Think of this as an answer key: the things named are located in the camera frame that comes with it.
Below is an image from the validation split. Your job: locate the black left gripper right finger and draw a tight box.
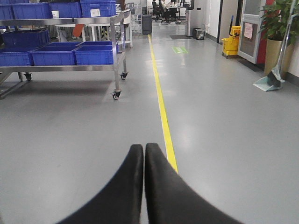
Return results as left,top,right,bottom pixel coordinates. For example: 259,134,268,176
144,142,243,224

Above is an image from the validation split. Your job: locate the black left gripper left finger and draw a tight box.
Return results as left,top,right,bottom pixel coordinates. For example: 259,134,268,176
57,144,144,224

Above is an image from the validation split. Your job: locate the steel rack on castors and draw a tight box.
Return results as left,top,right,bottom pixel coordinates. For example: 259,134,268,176
0,10,128,101

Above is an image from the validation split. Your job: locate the row of blue bins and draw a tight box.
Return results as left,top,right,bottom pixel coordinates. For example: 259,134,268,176
0,0,120,67

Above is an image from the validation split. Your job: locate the yellow mop bucket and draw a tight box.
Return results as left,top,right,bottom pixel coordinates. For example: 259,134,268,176
221,26,241,56

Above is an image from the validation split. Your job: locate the dark grey bin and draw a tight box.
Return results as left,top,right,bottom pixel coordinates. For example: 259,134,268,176
141,14,153,35

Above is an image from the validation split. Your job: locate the potted plant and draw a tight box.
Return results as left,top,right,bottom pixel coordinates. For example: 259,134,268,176
258,0,299,77

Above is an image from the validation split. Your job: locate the steel column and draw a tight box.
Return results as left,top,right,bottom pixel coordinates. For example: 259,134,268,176
185,0,208,37

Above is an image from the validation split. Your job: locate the black office chair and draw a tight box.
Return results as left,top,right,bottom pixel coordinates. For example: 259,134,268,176
151,1,165,23

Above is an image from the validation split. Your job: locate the long-handled pale green dustpan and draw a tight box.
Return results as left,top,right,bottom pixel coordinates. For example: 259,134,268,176
253,0,299,92

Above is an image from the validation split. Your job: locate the wire waste bin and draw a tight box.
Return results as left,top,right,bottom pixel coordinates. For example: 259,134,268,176
195,28,206,41

